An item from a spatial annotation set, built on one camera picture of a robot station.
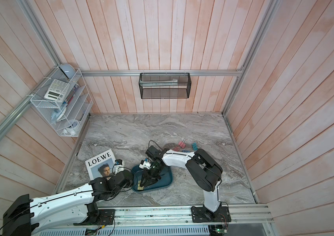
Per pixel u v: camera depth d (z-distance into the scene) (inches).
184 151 21.2
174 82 35.3
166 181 34.7
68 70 32.2
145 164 32.2
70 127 35.6
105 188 22.7
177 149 39.5
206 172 19.3
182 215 29.8
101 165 34.7
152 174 29.5
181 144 39.7
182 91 42.5
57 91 29.9
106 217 28.8
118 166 28.6
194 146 39.0
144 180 30.4
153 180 29.3
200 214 28.8
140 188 31.4
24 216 15.9
